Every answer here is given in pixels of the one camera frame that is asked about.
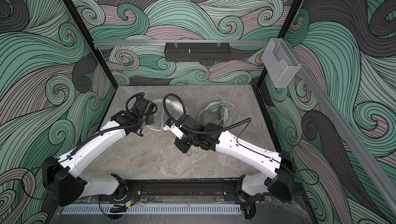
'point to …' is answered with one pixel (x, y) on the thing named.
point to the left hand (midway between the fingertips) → (147, 114)
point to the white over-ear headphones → (178, 104)
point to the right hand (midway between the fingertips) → (177, 141)
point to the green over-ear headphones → (217, 107)
